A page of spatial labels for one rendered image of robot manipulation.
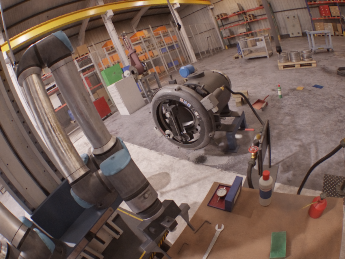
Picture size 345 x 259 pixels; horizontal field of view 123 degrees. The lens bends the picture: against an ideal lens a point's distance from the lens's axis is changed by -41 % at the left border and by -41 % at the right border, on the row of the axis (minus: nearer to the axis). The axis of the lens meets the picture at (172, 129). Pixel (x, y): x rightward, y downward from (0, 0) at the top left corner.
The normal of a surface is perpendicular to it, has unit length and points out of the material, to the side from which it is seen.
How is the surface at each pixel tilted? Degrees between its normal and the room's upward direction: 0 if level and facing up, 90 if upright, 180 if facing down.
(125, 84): 90
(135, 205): 70
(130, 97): 90
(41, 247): 66
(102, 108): 90
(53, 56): 100
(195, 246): 0
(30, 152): 90
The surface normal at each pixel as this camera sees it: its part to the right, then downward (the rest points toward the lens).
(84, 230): -0.36, -0.83
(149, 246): 0.54, -0.33
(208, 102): -0.57, 0.55
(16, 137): 0.81, -0.06
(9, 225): 0.72, -0.54
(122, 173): 0.33, -0.18
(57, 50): 0.66, 0.26
